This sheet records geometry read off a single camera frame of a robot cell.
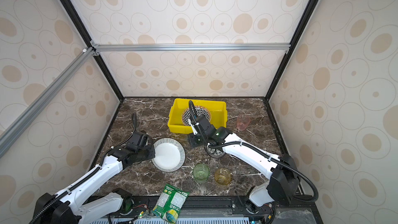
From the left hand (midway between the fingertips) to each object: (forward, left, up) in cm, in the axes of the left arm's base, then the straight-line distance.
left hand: (159, 149), depth 83 cm
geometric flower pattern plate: (+33, -21, -8) cm, 40 cm away
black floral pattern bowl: (+1, -30, -6) cm, 31 cm away
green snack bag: (-24, -8, -6) cm, 26 cm away
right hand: (+3, -17, +7) cm, 19 cm away
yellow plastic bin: (+32, -35, -11) cm, 48 cm away
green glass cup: (-9, -23, -9) cm, 26 cm away
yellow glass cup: (-11, -34, -8) cm, 37 cm away
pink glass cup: (+25, -50, -10) cm, 57 cm away
